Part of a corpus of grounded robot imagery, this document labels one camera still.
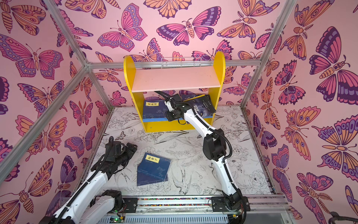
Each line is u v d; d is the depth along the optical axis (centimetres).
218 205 73
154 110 97
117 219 72
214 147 58
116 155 64
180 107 71
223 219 70
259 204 75
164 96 85
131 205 73
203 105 90
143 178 81
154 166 87
